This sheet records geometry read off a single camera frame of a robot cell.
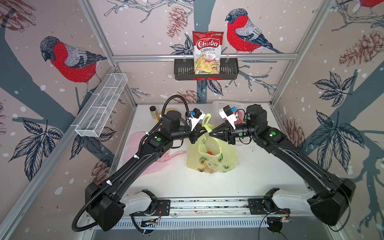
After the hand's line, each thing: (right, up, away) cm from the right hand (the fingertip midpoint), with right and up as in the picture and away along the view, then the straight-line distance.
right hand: (210, 133), depth 62 cm
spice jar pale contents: (-37, +10, +45) cm, 59 cm away
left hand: (0, +3, +5) cm, 6 cm away
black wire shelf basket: (-13, +37, +33) cm, 52 cm away
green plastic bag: (+7, -12, +5) cm, 15 cm away
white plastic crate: (+10, +16, +49) cm, 52 cm away
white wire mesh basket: (-57, +4, +10) cm, 58 cm away
